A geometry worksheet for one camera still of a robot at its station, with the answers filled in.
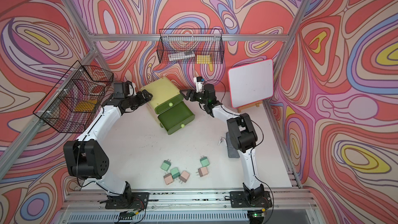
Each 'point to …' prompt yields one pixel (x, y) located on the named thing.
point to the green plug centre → (175, 172)
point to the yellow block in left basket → (87, 106)
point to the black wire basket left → (70, 105)
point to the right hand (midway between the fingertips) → (183, 94)
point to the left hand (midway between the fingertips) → (148, 97)
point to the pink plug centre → (184, 177)
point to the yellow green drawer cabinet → (162, 89)
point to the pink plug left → (168, 178)
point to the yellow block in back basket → (203, 59)
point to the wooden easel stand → (257, 103)
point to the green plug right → (204, 161)
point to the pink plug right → (202, 171)
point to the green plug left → (166, 165)
